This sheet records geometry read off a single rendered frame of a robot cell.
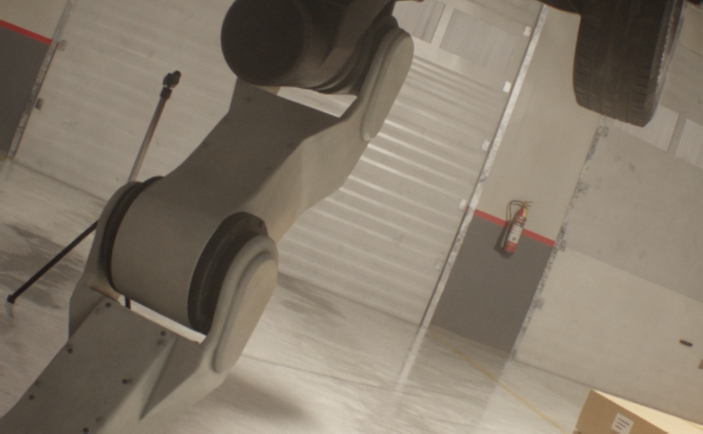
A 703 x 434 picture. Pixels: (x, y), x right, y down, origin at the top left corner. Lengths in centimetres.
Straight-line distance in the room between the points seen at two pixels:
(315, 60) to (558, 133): 970
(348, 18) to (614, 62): 195
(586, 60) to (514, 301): 779
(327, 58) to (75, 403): 48
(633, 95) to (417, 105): 753
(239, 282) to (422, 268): 953
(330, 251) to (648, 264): 323
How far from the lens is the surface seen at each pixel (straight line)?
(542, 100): 1087
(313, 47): 122
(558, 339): 1111
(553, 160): 1088
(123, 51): 1057
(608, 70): 317
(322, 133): 130
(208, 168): 126
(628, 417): 343
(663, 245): 1139
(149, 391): 119
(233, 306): 118
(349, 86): 137
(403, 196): 1062
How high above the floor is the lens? 69
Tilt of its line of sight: 2 degrees up
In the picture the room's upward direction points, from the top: 22 degrees clockwise
